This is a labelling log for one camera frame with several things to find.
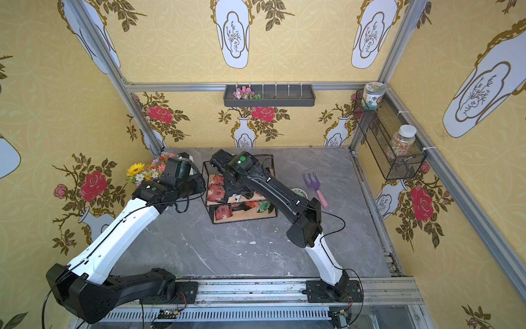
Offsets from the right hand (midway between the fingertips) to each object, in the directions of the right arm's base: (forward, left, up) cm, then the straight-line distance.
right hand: (242, 184), depth 82 cm
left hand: (-2, +17, +5) cm, 18 cm away
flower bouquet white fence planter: (+3, +44, +1) cm, 44 cm away
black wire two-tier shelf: (-1, +1, -17) cm, 18 cm away
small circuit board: (-42, +24, -21) cm, 53 cm away
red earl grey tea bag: (-3, +11, -2) cm, 11 cm away
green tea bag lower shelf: (0, -8, -16) cm, 18 cm away
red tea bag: (+3, +11, -1) cm, 11 cm away
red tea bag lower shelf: (-4, +10, -17) cm, 20 cm away
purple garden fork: (+16, -34, -20) cm, 43 cm away
